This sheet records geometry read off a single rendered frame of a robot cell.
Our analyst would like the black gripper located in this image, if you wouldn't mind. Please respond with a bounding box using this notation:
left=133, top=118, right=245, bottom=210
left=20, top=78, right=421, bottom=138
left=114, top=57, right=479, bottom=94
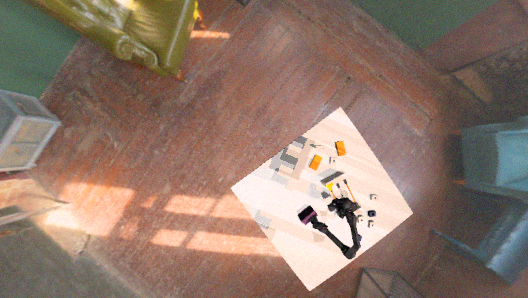
left=327, top=198, right=346, bottom=212

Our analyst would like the orange rectangular block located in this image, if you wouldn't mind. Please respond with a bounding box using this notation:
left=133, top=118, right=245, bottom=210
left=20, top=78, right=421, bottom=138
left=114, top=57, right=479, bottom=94
left=335, top=141, right=346, bottom=156
left=309, top=155, right=322, bottom=171

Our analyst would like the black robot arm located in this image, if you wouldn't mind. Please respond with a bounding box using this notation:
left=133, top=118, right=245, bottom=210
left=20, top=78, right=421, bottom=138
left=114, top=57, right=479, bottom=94
left=308, top=198, right=361, bottom=260

